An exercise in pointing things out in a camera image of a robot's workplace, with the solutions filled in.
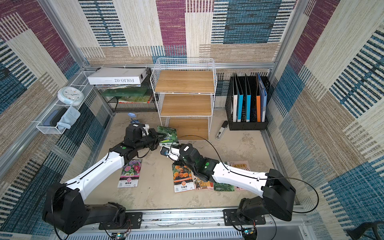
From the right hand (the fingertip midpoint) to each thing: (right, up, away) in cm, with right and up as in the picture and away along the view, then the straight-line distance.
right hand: (174, 144), depth 76 cm
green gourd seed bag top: (+26, -25, +7) cm, 36 cm away
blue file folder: (+50, +24, +11) cm, 57 cm away
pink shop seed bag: (+13, -24, +9) cm, 28 cm away
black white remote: (+28, +4, +26) cm, 38 cm away
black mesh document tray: (-26, +24, +47) cm, 58 cm away
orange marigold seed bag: (+3, -21, +11) cm, 24 cm away
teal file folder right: (+42, +24, +13) cm, 50 cm away
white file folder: (+34, +25, +13) cm, 44 cm away
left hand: (-4, +5, +4) cm, 8 cm away
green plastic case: (-33, +30, +21) cm, 50 cm away
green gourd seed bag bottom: (-2, +3, +5) cm, 6 cm away
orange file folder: (+47, +24, +13) cm, 55 cm away
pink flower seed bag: (-28, -19, +13) cm, 36 cm away
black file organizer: (+44, +9, +28) cm, 53 cm away
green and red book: (-33, +26, +23) cm, 48 cm away
